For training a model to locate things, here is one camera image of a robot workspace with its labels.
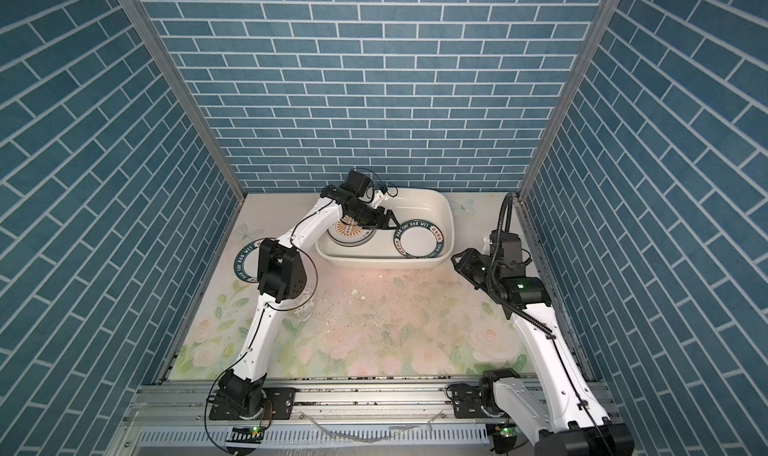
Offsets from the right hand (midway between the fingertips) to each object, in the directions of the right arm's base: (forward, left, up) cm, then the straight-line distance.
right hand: (453, 255), depth 77 cm
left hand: (+17, +19, -9) cm, 27 cm away
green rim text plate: (+5, +67, -19) cm, 70 cm away
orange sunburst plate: (+18, +30, -18) cm, 39 cm away
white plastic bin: (+12, +22, -17) cm, 30 cm away
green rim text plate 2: (+20, +9, -20) cm, 29 cm away
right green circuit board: (-35, -14, -23) cm, 44 cm away
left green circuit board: (-40, +48, -24) cm, 67 cm away
